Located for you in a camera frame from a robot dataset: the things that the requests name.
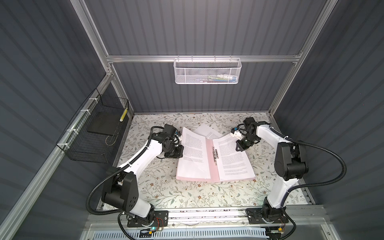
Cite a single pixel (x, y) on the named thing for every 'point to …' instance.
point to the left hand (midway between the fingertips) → (181, 155)
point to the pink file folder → (213, 167)
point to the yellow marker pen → (123, 115)
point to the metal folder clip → (215, 155)
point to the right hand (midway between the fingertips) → (240, 149)
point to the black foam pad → (105, 122)
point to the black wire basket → (90, 137)
